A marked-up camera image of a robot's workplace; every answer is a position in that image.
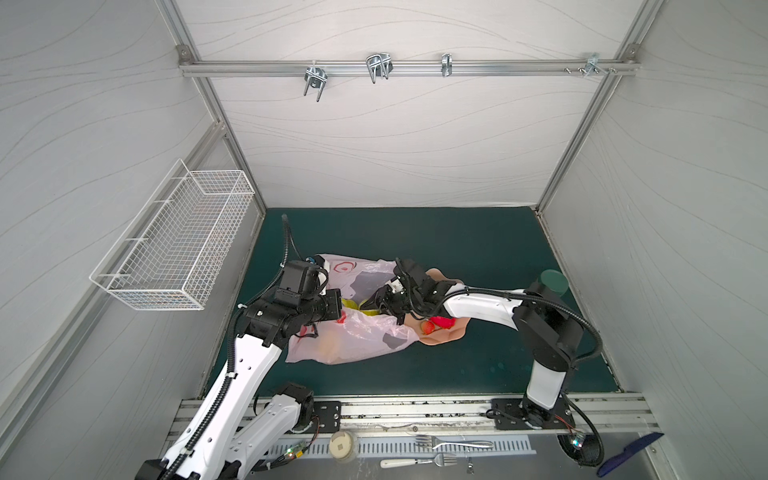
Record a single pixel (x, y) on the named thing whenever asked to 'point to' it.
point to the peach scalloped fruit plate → (452, 334)
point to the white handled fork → (441, 460)
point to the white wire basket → (175, 248)
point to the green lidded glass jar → (554, 281)
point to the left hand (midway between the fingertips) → (345, 296)
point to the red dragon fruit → (443, 322)
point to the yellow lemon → (353, 306)
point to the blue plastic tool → (626, 453)
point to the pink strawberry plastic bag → (360, 332)
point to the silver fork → (431, 442)
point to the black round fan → (585, 449)
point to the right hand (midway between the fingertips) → (365, 306)
